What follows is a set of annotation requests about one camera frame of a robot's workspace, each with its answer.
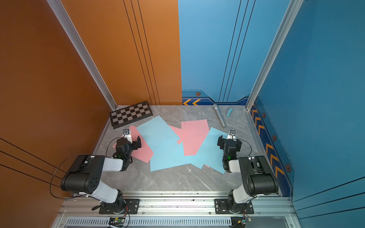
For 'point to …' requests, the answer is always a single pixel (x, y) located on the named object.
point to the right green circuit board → (240, 222)
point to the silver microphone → (215, 106)
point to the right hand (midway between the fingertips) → (229, 137)
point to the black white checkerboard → (130, 114)
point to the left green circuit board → (118, 220)
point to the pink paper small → (178, 132)
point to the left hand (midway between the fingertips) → (132, 135)
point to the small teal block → (229, 111)
